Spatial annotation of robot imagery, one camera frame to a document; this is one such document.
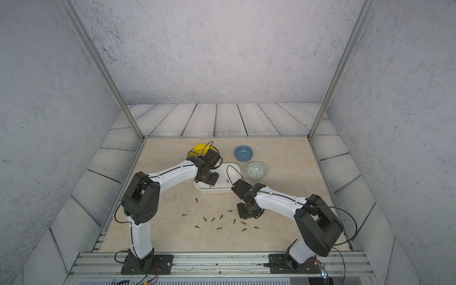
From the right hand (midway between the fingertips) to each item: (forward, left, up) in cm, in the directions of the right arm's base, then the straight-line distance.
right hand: (246, 214), depth 85 cm
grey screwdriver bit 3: (-1, +20, -2) cm, 20 cm away
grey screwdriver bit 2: (+8, +25, -2) cm, 27 cm away
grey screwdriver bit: (+19, +10, -2) cm, 21 cm away
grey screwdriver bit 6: (0, +12, -2) cm, 12 cm away
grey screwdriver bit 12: (0, +30, -1) cm, 30 cm away
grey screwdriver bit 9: (-2, +6, -2) cm, 7 cm away
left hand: (+17, +16, +3) cm, 24 cm away
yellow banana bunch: (+38, +26, +4) cm, 47 cm away
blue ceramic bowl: (+38, +1, 0) cm, 38 cm away
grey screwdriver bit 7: (-6, +13, -2) cm, 14 cm away
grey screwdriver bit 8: (+3, +8, -3) cm, 9 cm away
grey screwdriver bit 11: (-5, -5, -3) cm, 7 cm away
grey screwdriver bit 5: (-1, +16, -3) cm, 16 cm away
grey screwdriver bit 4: (-5, +23, -2) cm, 24 cm away
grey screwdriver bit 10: (-3, +2, -2) cm, 4 cm away
